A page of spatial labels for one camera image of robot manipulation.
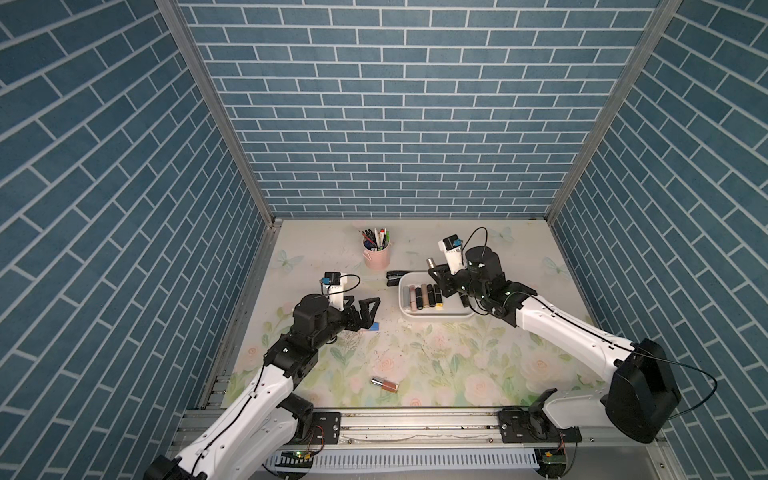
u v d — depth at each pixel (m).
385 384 0.79
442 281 0.71
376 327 0.91
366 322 0.69
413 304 0.96
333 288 0.67
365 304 0.68
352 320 0.67
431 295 0.97
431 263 0.80
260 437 0.55
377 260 1.02
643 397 0.42
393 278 1.02
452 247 0.69
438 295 0.96
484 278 0.61
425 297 0.96
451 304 0.96
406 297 0.97
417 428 0.75
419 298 0.97
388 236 0.99
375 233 0.99
